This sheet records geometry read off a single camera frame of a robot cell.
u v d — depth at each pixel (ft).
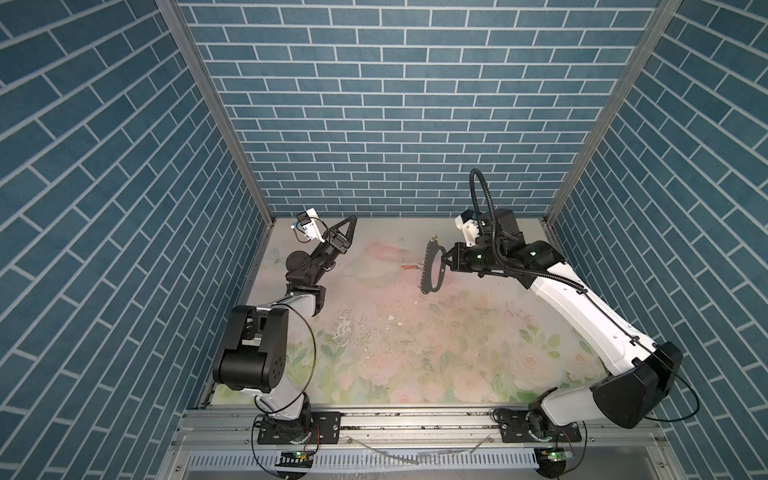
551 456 2.35
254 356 1.50
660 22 2.37
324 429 2.42
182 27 2.37
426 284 2.63
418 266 2.71
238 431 2.47
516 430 2.39
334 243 2.35
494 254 1.81
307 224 2.37
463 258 2.14
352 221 2.53
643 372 1.30
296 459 2.37
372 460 2.31
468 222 2.23
